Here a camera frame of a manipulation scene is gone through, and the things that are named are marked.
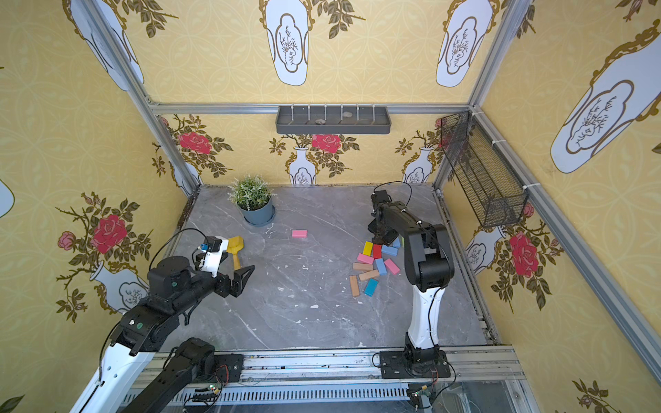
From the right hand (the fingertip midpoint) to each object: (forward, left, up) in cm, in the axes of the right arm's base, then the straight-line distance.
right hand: (377, 233), depth 102 cm
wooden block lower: (-22, +9, -2) cm, 24 cm away
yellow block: (-5, +4, -2) cm, 7 cm away
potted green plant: (+5, +47, +14) cm, 49 cm away
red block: (-8, 0, -1) cm, 8 cm away
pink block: (0, +31, -1) cm, 31 cm away
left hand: (-25, +40, +22) cm, 53 cm away
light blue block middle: (-7, -4, 0) cm, 8 cm away
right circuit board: (-51, -8, -3) cm, 51 cm away
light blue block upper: (-4, -7, 0) cm, 8 cm away
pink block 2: (-11, +5, -1) cm, 12 cm away
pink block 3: (-13, -5, -1) cm, 14 cm away
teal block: (-21, +3, -2) cm, 21 cm away
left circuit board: (-54, +51, -3) cm, 74 cm away
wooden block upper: (-13, +6, -2) cm, 15 cm away
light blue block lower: (-13, -1, -2) cm, 13 cm away
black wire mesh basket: (+25, -44, +10) cm, 52 cm away
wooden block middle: (-17, +4, -1) cm, 17 cm away
